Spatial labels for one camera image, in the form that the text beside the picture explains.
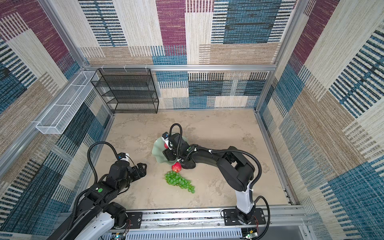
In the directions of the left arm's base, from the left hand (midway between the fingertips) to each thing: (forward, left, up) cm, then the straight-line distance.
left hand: (141, 165), depth 79 cm
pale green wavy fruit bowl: (+16, -6, -8) cm, 18 cm away
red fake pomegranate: (+2, -18, -7) cm, 19 cm away
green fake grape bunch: (-5, -17, -6) cm, 19 cm away
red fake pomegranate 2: (+17, -10, -9) cm, 21 cm away
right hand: (+12, -13, -4) cm, 18 cm away
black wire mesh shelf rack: (+57, +20, +5) cm, 60 cm away
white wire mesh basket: (+12, +37, +22) cm, 44 cm away
